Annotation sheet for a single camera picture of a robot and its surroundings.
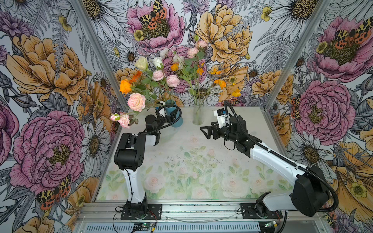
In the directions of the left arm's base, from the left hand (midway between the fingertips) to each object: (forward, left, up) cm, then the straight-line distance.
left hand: (173, 108), depth 94 cm
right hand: (-19, -19, +3) cm, 27 cm away
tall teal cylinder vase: (-6, +1, +5) cm, 8 cm away
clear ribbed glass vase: (+7, -17, -11) cm, 22 cm away
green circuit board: (-60, +13, -20) cm, 64 cm away
